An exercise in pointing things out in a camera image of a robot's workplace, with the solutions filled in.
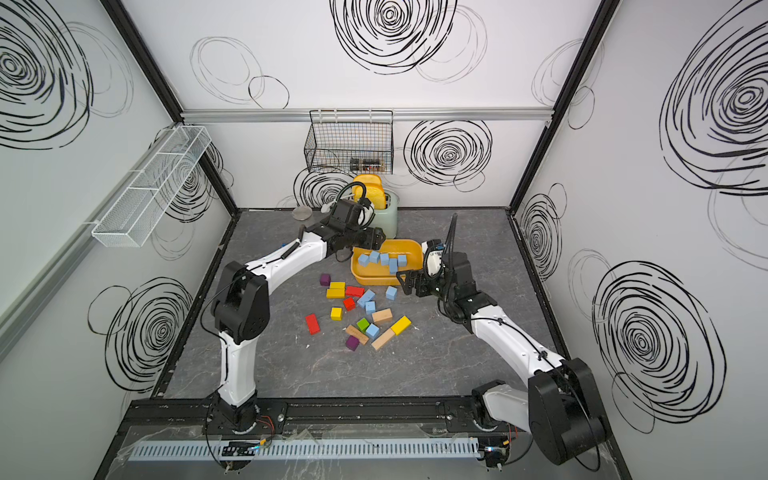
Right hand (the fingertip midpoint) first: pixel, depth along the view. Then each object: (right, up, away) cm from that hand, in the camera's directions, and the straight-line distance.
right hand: (411, 273), depth 83 cm
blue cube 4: (-12, -11, +9) cm, 19 cm away
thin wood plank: (-16, -18, +4) cm, 25 cm away
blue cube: (-11, +3, +19) cm, 23 cm away
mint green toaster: (-7, +16, +17) cm, 24 cm away
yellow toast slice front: (-10, +24, +14) cm, 29 cm away
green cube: (-14, -16, +5) cm, 22 cm away
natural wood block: (-8, -14, +7) cm, 18 cm away
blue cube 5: (-11, -18, +4) cm, 21 cm away
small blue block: (-15, +2, +18) cm, 24 cm away
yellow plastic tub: (-11, -3, +19) cm, 22 cm away
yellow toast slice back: (-13, +30, +16) cm, 36 cm away
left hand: (-10, +11, +11) cm, 19 cm away
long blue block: (-5, 0, +19) cm, 19 cm away
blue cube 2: (-8, +3, +19) cm, 21 cm away
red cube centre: (-19, -11, +11) cm, 25 cm away
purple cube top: (-28, -4, +17) cm, 33 cm away
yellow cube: (-22, -13, +7) cm, 27 cm away
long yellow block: (-3, -17, +6) cm, 18 cm away
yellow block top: (-23, -7, +15) cm, 28 cm away
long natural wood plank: (-6, -18, +4) cm, 20 cm away
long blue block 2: (-13, -9, +12) cm, 20 cm away
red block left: (-29, -16, +7) cm, 34 cm away
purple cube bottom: (-17, -20, +2) cm, 26 cm away
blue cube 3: (-6, -8, +12) cm, 15 cm away
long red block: (-16, -8, +14) cm, 23 cm away
